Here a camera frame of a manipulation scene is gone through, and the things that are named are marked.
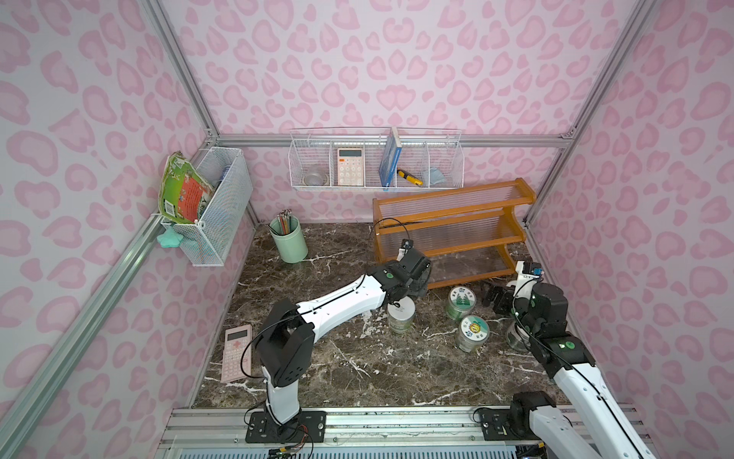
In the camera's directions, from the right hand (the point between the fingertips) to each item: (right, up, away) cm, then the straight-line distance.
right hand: (495, 281), depth 78 cm
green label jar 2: (-25, -10, +6) cm, 28 cm away
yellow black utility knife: (-21, +32, +18) cm, 42 cm away
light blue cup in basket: (-11, +34, +23) cm, 43 cm away
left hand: (-23, +2, +9) cm, 24 cm away
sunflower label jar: (-5, -15, +3) cm, 16 cm away
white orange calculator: (-41, +36, +16) cm, 56 cm away
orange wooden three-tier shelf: (+3, +15, +38) cm, 41 cm away
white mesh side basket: (-75, +11, -5) cm, 76 cm away
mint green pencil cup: (-63, +9, +26) cm, 68 cm away
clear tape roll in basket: (-53, +32, +18) cm, 64 cm away
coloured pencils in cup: (-64, +18, +21) cm, 70 cm away
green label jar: (-7, -8, +10) cm, 14 cm away
